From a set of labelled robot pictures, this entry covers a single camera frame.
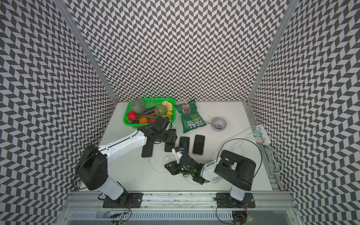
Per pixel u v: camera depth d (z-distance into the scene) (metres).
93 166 0.43
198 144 0.94
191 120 1.01
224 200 0.74
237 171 0.47
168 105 1.09
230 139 0.44
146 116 1.03
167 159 0.82
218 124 1.00
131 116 0.98
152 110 1.05
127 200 0.68
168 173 0.78
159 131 0.67
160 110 1.05
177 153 0.77
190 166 0.64
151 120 0.99
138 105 1.01
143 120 0.99
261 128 1.01
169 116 1.03
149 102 1.05
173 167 0.73
